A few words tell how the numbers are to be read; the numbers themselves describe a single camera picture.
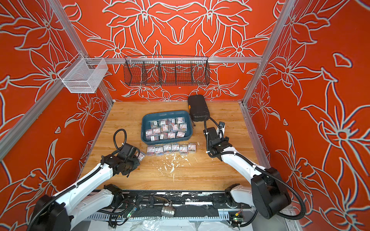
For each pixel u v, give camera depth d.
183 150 0.90
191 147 0.90
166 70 0.99
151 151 0.90
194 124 1.06
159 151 0.89
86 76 0.94
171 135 0.95
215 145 0.64
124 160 0.63
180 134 0.96
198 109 1.11
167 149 0.90
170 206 0.71
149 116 1.06
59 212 0.38
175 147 0.90
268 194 0.40
